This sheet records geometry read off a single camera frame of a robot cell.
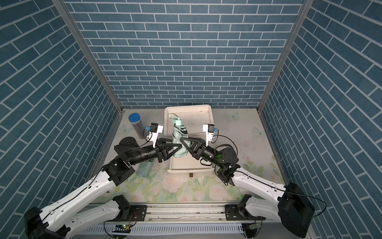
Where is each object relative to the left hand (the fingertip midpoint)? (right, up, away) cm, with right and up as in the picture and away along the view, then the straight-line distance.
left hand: (183, 148), depth 59 cm
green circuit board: (-32, -42, +13) cm, 54 cm away
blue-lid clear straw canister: (-32, +9, +32) cm, 46 cm away
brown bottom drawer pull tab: (+2, -19, +23) cm, 30 cm away
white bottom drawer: (0, -16, +31) cm, 35 cm away
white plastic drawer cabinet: (+4, +14, +26) cm, 29 cm away
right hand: (0, +2, -1) cm, 3 cm away
